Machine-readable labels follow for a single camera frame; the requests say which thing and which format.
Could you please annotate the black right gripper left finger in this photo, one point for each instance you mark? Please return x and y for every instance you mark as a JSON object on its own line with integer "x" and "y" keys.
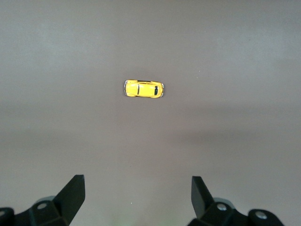
{"x": 70, "y": 200}

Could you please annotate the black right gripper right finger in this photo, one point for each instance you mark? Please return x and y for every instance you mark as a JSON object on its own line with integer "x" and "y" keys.
{"x": 202, "y": 202}

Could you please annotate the yellow beetle toy car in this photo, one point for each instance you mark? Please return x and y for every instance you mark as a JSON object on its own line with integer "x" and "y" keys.
{"x": 143, "y": 90}

